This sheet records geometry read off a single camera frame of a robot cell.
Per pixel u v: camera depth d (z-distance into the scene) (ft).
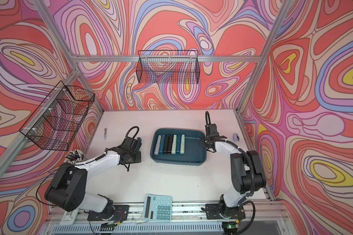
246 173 1.51
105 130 3.53
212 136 2.41
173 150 3.05
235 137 3.27
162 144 3.15
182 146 3.09
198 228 2.52
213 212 2.41
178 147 3.06
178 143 3.16
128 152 2.24
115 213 2.39
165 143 3.16
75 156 2.51
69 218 2.31
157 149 3.07
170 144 3.15
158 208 2.41
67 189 1.42
